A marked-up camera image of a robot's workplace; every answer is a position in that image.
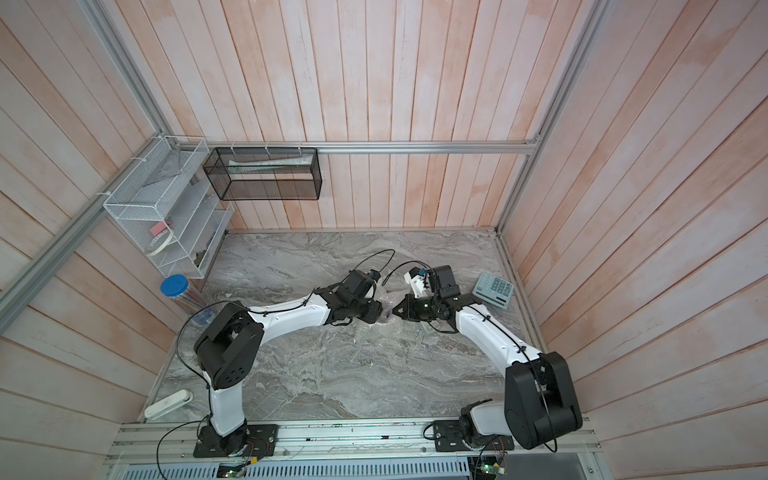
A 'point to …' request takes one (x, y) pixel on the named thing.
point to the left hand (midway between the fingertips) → (375, 312)
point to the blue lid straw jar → (189, 299)
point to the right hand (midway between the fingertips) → (394, 308)
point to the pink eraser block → (157, 228)
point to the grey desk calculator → (493, 289)
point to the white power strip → (168, 404)
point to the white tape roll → (159, 242)
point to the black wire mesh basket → (265, 173)
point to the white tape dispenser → (427, 326)
